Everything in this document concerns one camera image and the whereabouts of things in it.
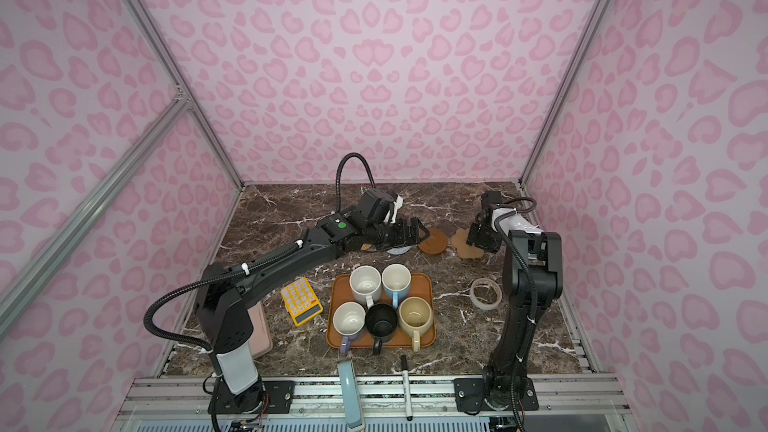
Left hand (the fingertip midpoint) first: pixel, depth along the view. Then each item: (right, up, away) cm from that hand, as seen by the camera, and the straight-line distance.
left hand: (423, 233), depth 77 cm
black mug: (-11, -26, +7) cm, 29 cm away
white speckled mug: (-16, -17, +15) cm, 28 cm away
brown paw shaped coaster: (+16, -8, +24) cm, 30 cm away
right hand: (+21, -5, +23) cm, 32 cm away
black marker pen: (-4, -38, -3) cm, 38 cm away
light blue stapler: (-18, -40, -4) cm, 44 cm away
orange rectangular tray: (+1, -18, +16) cm, 24 cm away
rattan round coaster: (-13, -1, -15) cm, 20 cm away
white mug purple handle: (-20, -25, +7) cm, 33 cm away
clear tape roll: (+20, -22, +10) cm, 31 cm away
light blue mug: (-7, -15, +13) cm, 21 cm away
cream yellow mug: (-1, -24, +8) cm, 25 cm away
